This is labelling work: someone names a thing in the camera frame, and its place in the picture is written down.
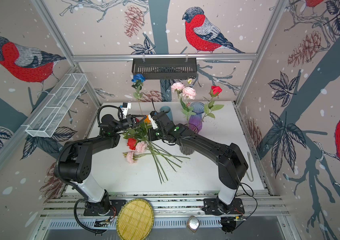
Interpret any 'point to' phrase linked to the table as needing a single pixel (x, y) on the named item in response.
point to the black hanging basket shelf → (165, 68)
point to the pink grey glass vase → (186, 150)
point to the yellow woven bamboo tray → (135, 220)
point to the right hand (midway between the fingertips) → (145, 135)
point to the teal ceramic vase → (167, 110)
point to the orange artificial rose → (147, 120)
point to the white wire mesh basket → (47, 121)
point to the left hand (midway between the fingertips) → (144, 118)
